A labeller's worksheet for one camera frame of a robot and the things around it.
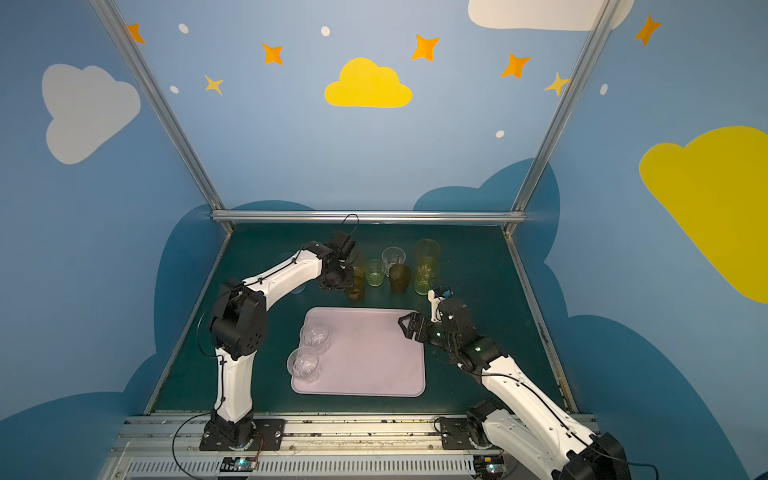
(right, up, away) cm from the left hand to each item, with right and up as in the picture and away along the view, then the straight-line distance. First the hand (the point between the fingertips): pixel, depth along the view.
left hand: (350, 284), depth 96 cm
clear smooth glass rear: (+14, +9, +12) cm, 21 cm away
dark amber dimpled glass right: (+17, +2, +9) cm, 19 cm away
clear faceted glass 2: (-9, -14, -9) cm, 19 cm away
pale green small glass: (+8, +3, +9) cm, 12 cm away
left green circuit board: (-24, -41, -25) cm, 54 cm away
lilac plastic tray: (+6, -21, -6) cm, 23 cm away
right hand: (+19, -8, -16) cm, 26 cm away
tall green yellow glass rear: (+26, +12, +4) cm, 29 cm away
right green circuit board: (+37, -42, -25) cm, 61 cm away
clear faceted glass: (-13, -22, -9) cm, 27 cm away
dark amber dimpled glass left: (+2, -3, +5) cm, 6 cm away
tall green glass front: (+25, +4, +4) cm, 26 cm away
